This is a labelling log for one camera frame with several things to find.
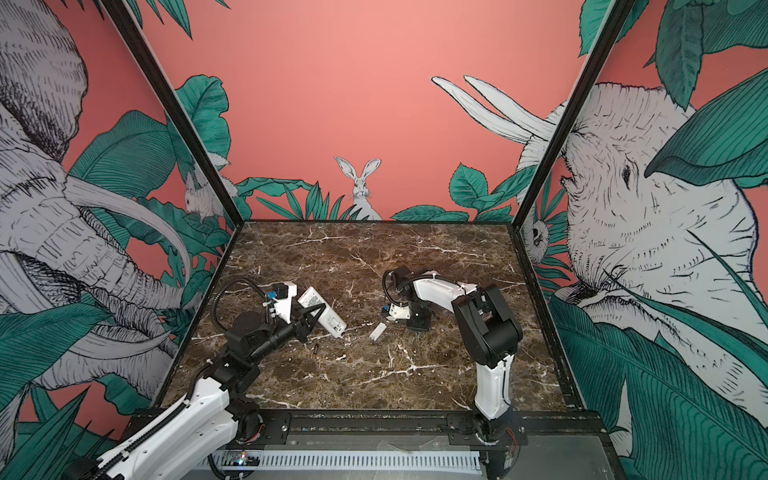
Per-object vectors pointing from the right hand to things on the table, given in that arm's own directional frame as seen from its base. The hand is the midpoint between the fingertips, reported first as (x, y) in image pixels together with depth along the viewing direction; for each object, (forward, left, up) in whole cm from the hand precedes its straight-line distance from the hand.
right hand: (419, 319), depth 93 cm
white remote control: (-7, +25, +14) cm, 30 cm away
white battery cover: (-4, +13, 0) cm, 14 cm away
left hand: (-5, +26, +20) cm, 34 cm away
